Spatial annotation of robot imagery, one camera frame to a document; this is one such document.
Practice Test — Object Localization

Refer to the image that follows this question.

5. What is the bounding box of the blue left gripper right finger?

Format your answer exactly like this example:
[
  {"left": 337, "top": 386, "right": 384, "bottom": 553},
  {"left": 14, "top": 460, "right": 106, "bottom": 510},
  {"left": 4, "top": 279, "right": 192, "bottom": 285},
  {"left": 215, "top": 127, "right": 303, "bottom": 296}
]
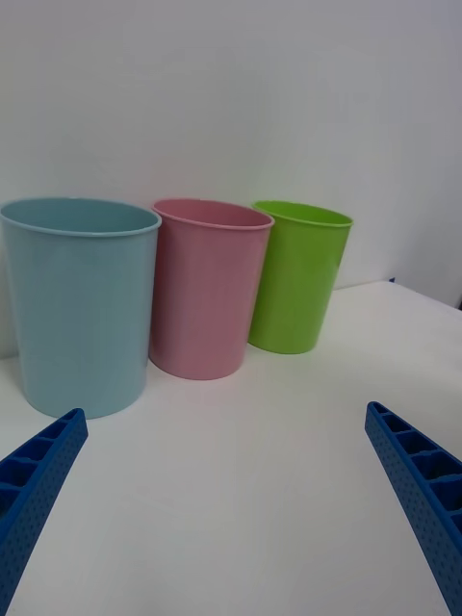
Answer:
[{"left": 364, "top": 400, "right": 462, "bottom": 616}]

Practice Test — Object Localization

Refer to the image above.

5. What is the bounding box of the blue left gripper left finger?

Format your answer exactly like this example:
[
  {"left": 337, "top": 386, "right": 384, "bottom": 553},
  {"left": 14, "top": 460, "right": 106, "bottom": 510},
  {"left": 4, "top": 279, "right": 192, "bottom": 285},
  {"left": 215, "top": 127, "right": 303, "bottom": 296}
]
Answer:
[{"left": 0, "top": 407, "right": 90, "bottom": 616}]

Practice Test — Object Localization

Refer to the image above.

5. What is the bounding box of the pink plastic bin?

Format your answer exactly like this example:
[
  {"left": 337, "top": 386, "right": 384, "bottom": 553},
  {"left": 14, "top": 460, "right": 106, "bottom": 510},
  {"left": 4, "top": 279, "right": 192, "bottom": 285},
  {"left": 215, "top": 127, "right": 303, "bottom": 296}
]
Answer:
[{"left": 147, "top": 196, "right": 275, "bottom": 382}]

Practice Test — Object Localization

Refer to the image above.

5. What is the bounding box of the pale blue plastic bin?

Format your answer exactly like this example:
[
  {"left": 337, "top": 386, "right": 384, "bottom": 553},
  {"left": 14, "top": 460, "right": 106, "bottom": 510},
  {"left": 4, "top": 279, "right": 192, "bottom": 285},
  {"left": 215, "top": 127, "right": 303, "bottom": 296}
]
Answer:
[{"left": 0, "top": 195, "right": 163, "bottom": 420}]

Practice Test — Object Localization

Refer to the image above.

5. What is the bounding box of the green plastic bin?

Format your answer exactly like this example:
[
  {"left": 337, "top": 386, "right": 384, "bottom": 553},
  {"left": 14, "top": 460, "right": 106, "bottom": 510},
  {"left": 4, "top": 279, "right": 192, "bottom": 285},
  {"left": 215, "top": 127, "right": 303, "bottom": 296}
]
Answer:
[{"left": 247, "top": 199, "right": 355, "bottom": 356}]

